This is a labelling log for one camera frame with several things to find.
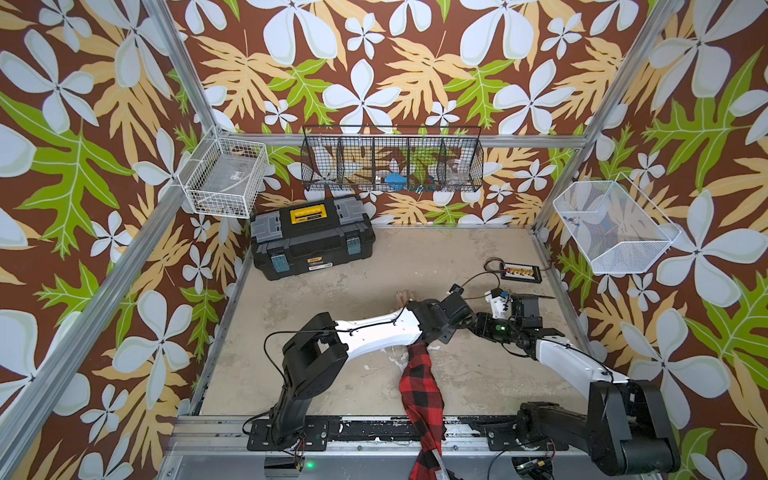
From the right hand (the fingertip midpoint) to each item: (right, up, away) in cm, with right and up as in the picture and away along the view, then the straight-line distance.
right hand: (465, 321), depth 88 cm
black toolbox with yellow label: (-49, +27, +7) cm, 57 cm away
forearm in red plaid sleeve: (-14, -17, -13) cm, 26 cm away
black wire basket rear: (-15, +52, +9) cm, 55 cm away
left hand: (-7, +2, -3) cm, 8 cm away
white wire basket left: (-71, +43, -2) cm, 83 cm away
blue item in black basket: (-20, +44, +7) cm, 49 cm away
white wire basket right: (+41, +28, -5) cm, 50 cm away
